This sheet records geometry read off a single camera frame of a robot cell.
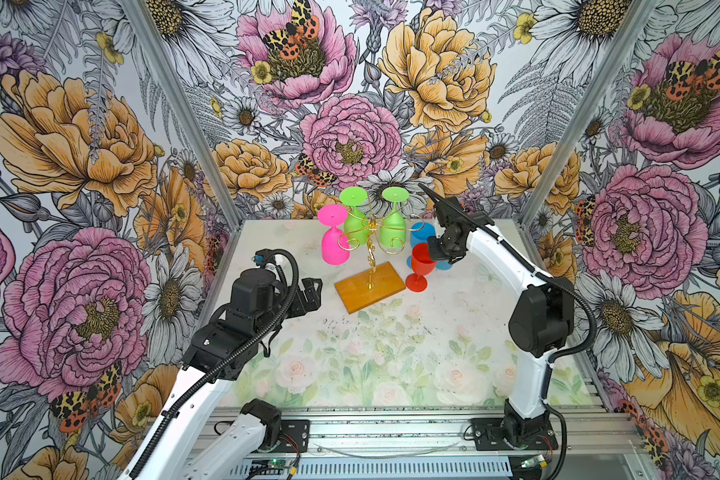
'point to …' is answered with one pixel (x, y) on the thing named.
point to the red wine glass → (422, 264)
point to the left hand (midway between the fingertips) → (304, 297)
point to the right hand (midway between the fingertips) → (438, 260)
